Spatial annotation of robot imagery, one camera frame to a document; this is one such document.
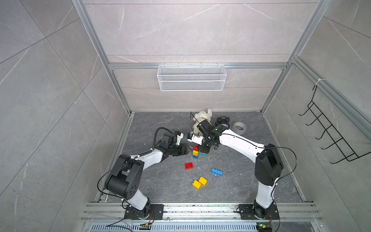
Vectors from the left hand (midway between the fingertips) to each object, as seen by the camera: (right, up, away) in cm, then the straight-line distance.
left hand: (191, 147), depth 89 cm
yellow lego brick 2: (+7, -18, -7) cm, 21 cm away
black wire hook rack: (+65, +4, -29) cm, 72 cm away
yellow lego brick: (+3, -3, 0) cm, 4 cm away
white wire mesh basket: (0, +48, +12) cm, 49 cm away
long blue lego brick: (+15, -14, -3) cm, 21 cm away
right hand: (+6, +1, 0) cm, 7 cm away
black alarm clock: (+24, +17, +13) cm, 32 cm away
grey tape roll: (+38, +12, +21) cm, 45 cm away
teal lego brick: (+7, -1, -12) cm, 14 cm away
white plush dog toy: (+8, +20, +18) cm, 28 cm away
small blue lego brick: (+3, -6, +4) cm, 8 cm away
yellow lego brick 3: (+3, -19, -9) cm, 22 cm away
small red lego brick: (-1, -11, 0) cm, 11 cm away
